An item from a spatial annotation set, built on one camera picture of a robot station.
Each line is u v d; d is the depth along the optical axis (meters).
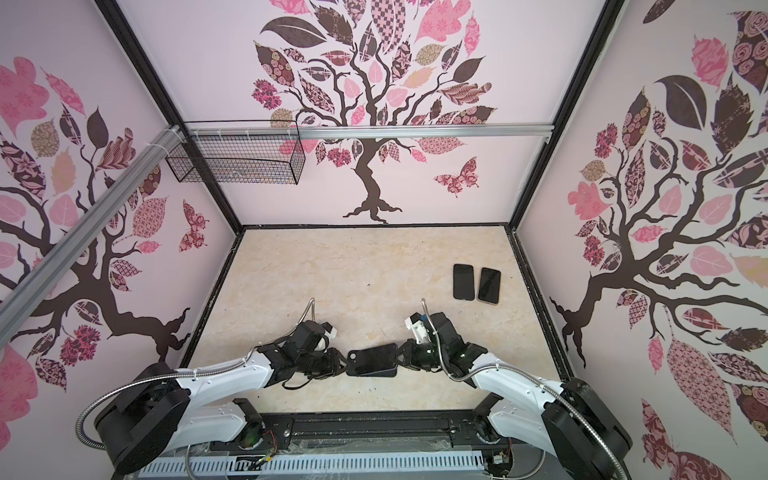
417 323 0.78
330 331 0.83
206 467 0.70
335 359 0.77
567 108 0.86
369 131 0.93
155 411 0.42
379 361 0.83
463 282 1.05
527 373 0.50
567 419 0.42
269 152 0.95
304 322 0.70
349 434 0.75
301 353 0.67
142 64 0.74
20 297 0.50
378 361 0.83
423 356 0.71
